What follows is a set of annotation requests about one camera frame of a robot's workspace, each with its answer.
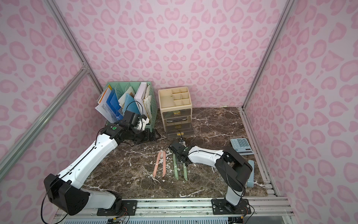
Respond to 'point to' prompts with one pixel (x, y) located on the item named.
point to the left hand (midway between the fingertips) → (155, 136)
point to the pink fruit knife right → (164, 164)
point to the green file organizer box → (120, 87)
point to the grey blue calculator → (242, 146)
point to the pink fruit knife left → (156, 164)
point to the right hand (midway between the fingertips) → (181, 157)
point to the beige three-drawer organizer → (175, 106)
